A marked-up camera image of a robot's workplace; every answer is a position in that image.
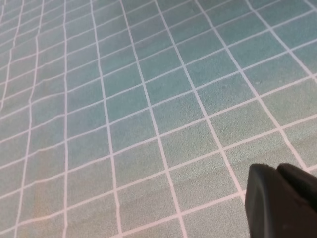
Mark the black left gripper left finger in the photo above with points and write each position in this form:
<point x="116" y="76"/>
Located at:
<point x="274" y="209"/>

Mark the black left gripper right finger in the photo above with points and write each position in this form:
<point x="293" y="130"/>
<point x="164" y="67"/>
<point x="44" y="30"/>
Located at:
<point x="302" y="182"/>

